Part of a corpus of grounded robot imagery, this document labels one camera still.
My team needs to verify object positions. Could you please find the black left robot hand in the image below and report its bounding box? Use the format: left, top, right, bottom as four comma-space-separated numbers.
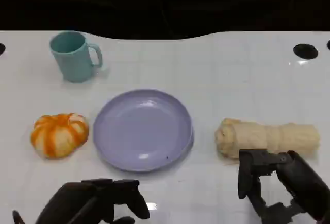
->
35, 179, 151, 224

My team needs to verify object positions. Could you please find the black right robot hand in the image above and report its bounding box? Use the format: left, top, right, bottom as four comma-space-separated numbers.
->
237, 149, 330, 224

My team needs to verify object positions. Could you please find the beige towel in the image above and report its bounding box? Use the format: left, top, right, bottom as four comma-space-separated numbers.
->
214, 117, 321, 160

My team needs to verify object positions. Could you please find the orange and white bread roll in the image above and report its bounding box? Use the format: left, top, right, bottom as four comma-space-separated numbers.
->
30, 112, 90, 160

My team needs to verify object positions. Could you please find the lilac plate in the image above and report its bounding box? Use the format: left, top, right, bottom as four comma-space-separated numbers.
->
92, 89, 194, 173

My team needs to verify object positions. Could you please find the pale green mug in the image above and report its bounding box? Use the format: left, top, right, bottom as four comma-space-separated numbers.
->
48, 30, 103, 83

